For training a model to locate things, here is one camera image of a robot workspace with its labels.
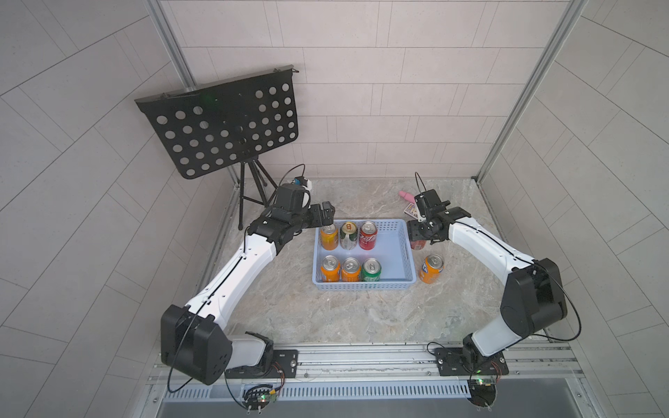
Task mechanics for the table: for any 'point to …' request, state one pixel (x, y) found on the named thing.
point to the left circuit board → (258, 396)
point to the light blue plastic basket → (394, 252)
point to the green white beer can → (348, 235)
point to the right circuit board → (483, 393)
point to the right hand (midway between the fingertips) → (415, 229)
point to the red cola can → (368, 235)
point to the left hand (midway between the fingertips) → (327, 207)
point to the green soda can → (371, 270)
